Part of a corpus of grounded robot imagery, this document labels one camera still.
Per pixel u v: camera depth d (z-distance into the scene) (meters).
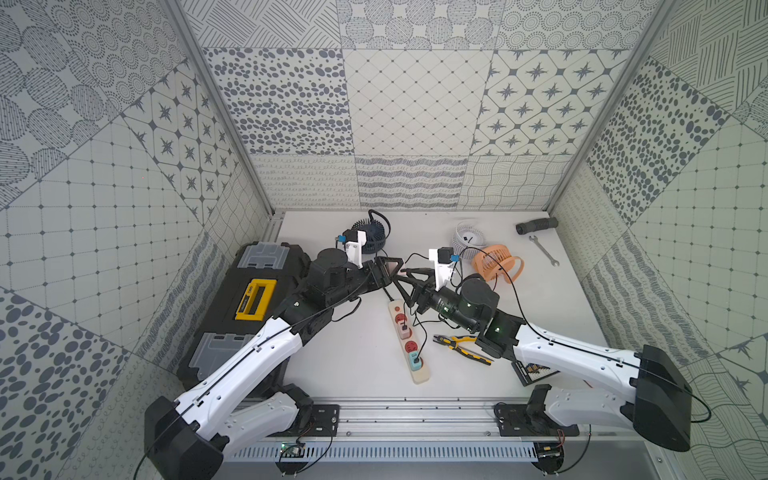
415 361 0.76
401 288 0.65
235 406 0.44
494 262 0.91
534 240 1.12
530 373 0.80
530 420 0.66
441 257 0.61
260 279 0.80
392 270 0.67
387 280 0.62
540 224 1.17
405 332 0.82
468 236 1.05
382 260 0.63
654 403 0.39
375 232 1.07
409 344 0.84
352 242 0.64
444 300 0.61
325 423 0.73
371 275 0.60
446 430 0.73
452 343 0.84
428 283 0.61
